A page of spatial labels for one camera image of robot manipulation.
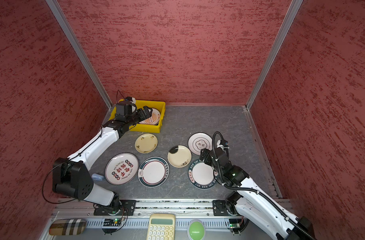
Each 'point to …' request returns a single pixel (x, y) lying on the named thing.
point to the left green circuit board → (111, 223)
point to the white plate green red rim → (153, 172)
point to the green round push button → (196, 229)
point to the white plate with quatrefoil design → (199, 141)
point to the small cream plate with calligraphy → (146, 143)
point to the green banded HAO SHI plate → (201, 175)
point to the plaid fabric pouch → (67, 227)
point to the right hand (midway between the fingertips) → (205, 156)
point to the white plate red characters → (121, 168)
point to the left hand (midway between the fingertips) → (147, 114)
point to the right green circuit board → (234, 223)
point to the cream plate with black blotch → (179, 156)
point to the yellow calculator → (161, 226)
